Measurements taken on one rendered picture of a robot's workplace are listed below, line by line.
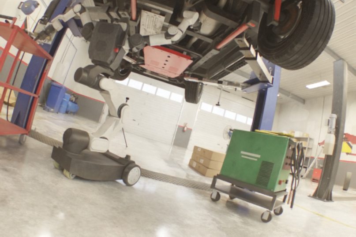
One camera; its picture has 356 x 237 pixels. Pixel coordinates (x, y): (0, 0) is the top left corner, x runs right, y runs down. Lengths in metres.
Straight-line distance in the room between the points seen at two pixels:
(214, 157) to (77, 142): 2.45
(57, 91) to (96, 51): 6.61
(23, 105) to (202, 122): 10.37
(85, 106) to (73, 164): 10.13
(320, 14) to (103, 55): 1.52
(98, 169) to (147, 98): 9.91
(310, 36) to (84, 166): 1.77
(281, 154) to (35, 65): 2.75
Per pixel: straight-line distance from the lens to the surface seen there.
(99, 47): 1.49
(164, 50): 2.79
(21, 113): 2.61
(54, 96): 8.06
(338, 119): 4.21
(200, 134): 11.74
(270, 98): 2.82
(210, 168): 3.44
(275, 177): 1.74
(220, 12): 1.93
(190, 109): 11.53
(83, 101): 11.57
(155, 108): 11.23
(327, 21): 1.51
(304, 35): 1.40
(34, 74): 2.59
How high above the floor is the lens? 0.52
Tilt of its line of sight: 9 degrees up
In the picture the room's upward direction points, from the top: 16 degrees clockwise
